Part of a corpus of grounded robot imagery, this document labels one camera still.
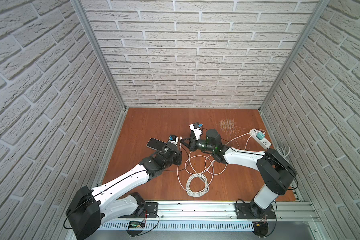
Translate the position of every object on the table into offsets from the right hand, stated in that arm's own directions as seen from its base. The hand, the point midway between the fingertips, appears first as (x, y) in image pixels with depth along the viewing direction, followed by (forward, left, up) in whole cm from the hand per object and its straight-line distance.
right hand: (176, 145), depth 77 cm
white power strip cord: (+2, -70, -20) cm, 73 cm away
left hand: (0, -2, -4) cm, 4 cm away
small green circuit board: (-32, +22, -20) cm, 44 cm away
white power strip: (+8, -58, -16) cm, 61 cm away
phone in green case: (+14, +15, -20) cm, 28 cm away
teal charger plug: (+11, -55, -12) cm, 57 cm away
